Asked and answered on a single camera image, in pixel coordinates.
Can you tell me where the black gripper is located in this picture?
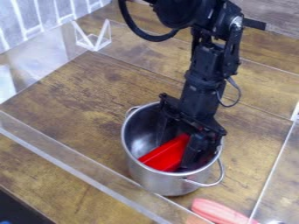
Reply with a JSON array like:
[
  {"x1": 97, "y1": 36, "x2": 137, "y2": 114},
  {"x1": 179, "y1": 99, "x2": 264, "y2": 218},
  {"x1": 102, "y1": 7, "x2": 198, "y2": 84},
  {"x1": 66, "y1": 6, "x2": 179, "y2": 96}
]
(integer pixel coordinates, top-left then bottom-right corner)
[{"x1": 157, "y1": 71, "x2": 228, "y2": 172}]

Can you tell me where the red plastic block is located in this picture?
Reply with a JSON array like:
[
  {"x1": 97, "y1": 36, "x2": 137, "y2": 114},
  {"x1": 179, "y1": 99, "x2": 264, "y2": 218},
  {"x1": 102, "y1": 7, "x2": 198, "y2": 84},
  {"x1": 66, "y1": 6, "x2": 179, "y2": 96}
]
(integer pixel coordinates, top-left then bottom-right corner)
[{"x1": 138, "y1": 134, "x2": 190, "y2": 172}]

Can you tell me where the silver metal pot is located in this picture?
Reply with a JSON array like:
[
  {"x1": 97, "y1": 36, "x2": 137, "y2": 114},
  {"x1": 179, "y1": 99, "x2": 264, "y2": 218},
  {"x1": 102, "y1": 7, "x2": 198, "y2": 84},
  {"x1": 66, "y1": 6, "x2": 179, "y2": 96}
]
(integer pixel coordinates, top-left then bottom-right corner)
[{"x1": 121, "y1": 101, "x2": 225, "y2": 196}]

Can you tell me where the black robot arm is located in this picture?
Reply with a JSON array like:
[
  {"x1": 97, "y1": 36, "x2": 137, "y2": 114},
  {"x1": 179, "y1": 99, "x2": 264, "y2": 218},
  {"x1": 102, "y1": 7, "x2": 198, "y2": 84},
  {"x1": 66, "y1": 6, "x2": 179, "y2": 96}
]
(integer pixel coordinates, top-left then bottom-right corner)
[{"x1": 151, "y1": 0, "x2": 244, "y2": 170}]

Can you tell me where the clear acrylic right panel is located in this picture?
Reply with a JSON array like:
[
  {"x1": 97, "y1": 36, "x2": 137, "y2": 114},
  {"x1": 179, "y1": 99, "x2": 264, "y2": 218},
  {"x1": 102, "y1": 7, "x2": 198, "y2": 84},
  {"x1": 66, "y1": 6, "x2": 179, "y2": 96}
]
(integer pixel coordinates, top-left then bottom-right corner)
[{"x1": 250, "y1": 102, "x2": 299, "y2": 224}]

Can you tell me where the clear acrylic panel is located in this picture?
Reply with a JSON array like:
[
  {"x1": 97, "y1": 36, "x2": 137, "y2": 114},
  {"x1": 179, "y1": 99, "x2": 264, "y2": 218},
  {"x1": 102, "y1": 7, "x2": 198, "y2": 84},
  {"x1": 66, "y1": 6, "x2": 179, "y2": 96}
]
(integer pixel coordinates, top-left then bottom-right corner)
[
  {"x1": 0, "y1": 110, "x2": 213, "y2": 224},
  {"x1": 250, "y1": 102, "x2": 299, "y2": 224}
]

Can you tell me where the clear acrylic front panel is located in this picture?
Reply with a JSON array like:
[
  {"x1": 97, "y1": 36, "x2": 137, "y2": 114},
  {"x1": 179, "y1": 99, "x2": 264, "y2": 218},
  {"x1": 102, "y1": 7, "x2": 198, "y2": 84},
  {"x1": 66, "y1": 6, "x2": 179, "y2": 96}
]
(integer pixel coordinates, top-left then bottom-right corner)
[{"x1": 0, "y1": 110, "x2": 213, "y2": 224}]

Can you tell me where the orange plastic handle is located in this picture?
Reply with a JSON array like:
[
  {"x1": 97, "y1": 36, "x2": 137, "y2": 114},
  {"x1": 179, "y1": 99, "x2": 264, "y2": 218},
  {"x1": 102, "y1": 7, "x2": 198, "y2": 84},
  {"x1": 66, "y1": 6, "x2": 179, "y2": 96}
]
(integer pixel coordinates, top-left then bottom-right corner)
[{"x1": 191, "y1": 198, "x2": 261, "y2": 224}]

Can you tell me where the clear acrylic triangle bracket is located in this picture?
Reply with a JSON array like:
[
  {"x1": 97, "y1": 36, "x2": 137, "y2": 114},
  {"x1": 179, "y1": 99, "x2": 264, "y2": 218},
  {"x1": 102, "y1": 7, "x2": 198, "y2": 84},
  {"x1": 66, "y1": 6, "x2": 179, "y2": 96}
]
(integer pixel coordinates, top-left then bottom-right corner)
[{"x1": 71, "y1": 19, "x2": 113, "y2": 52}]

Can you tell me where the black wall strip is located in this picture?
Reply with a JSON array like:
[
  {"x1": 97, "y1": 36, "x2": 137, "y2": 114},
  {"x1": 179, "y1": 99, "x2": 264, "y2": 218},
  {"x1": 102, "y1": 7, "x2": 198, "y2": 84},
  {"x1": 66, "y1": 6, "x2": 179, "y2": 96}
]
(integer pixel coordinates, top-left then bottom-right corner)
[{"x1": 244, "y1": 18, "x2": 268, "y2": 31}]

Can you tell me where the black cable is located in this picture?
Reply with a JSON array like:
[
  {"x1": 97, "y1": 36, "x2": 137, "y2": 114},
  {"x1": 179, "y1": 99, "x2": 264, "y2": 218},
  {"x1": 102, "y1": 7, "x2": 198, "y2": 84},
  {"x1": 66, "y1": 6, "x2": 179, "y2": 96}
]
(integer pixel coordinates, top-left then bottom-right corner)
[{"x1": 117, "y1": 0, "x2": 182, "y2": 43}]

